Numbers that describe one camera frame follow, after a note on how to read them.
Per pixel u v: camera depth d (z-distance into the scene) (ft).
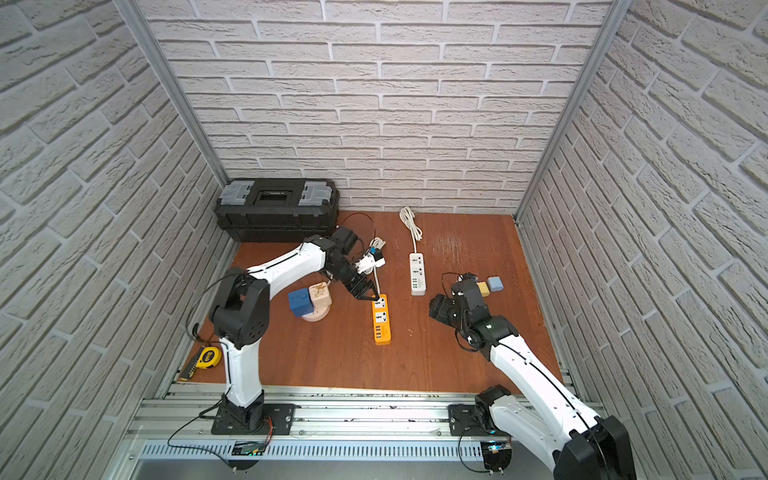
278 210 3.21
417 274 3.28
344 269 2.59
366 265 2.72
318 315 2.95
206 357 2.68
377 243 3.59
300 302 2.86
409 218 3.74
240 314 1.69
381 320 2.93
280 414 2.44
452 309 2.36
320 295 2.87
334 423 2.50
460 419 2.43
